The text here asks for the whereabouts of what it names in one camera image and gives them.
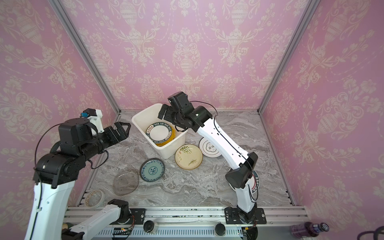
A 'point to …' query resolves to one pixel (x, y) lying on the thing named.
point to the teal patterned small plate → (152, 169)
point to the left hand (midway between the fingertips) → (124, 128)
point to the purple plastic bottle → (308, 229)
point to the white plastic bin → (149, 115)
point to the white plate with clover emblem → (207, 149)
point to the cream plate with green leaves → (188, 157)
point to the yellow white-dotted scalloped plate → (172, 137)
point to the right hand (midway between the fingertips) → (166, 115)
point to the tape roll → (94, 199)
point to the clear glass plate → (125, 182)
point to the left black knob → (148, 225)
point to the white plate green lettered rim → (158, 132)
